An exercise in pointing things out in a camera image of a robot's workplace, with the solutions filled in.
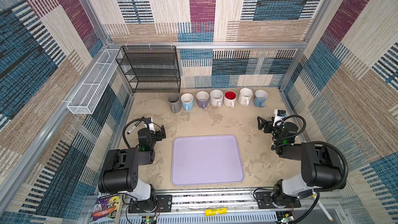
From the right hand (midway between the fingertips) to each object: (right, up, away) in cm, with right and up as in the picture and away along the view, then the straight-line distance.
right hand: (265, 118), depth 92 cm
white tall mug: (-9, +13, +11) cm, 19 cm away
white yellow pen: (+18, -39, -21) cm, 48 cm away
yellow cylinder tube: (-32, -40, -22) cm, 55 cm away
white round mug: (-18, +13, +17) cm, 28 cm away
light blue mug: (-47, +11, +13) cm, 50 cm away
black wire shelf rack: (-73, +33, +19) cm, 82 cm away
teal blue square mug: (+2, +13, +12) cm, 18 cm away
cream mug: (-27, +13, +14) cm, 33 cm away
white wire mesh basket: (-90, +11, -21) cm, 93 cm away
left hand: (-65, -4, +1) cm, 65 cm away
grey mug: (-55, +11, +10) cm, 57 cm away
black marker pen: (-81, -7, +6) cm, 82 cm away
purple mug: (-37, +12, +16) cm, 42 cm away
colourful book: (-80, -39, -22) cm, 92 cm away
